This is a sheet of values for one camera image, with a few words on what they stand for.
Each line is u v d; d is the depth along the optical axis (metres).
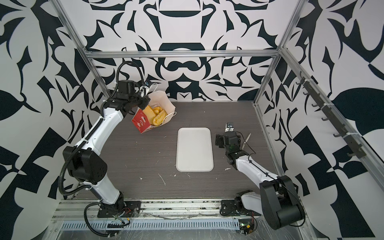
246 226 0.71
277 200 0.42
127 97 0.63
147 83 0.71
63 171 0.39
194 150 0.94
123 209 0.70
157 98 0.95
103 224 0.71
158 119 0.90
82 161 0.45
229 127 0.76
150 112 0.94
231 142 0.67
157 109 1.01
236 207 0.74
